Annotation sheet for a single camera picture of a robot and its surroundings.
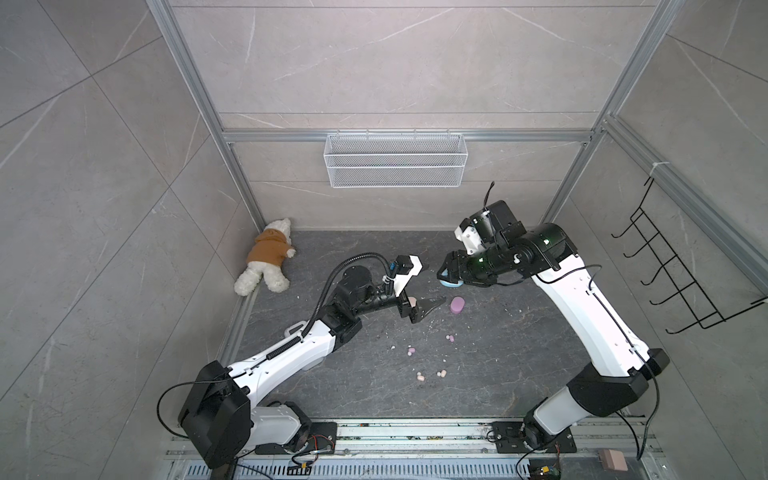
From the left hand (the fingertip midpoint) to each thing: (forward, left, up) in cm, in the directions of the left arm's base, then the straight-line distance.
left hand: (435, 276), depth 66 cm
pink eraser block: (-33, -41, -29) cm, 61 cm away
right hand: (+2, -3, -2) cm, 4 cm away
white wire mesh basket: (+51, +6, -3) cm, 51 cm away
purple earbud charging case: (+10, -13, -31) cm, 35 cm away
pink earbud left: (-12, +2, -32) cm, 34 cm away
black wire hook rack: (-8, -58, -2) cm, 58 cm away
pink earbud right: (-11, -5, -32) cm, 34 cm away
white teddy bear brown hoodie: (+29, +53, -27) cm, 66 cm away
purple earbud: (-5, +4, -32) cm, 33 cm away
